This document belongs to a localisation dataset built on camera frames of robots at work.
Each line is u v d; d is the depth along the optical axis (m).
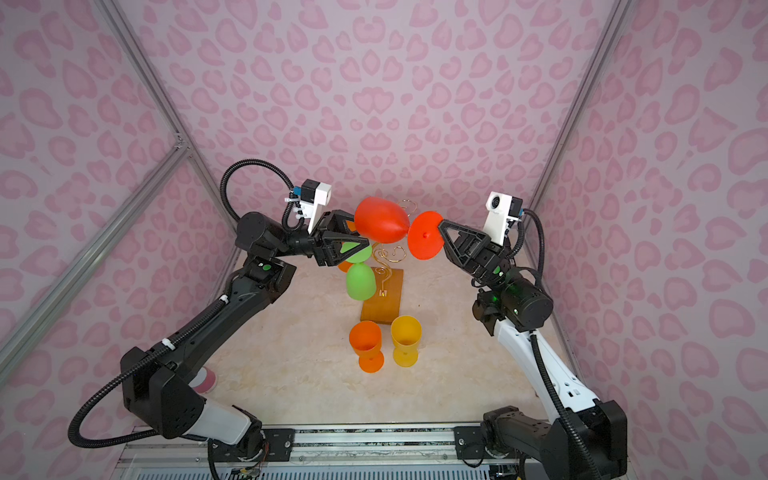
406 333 0.82
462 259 0.46
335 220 0.57
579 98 0.84
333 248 0.53
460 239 0.48
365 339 0.80
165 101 0.83
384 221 0.51
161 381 0.40
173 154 0.88
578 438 0.36
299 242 0.55
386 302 0.98
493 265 0.45
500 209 0.46
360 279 0.76
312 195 0.50
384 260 0.69
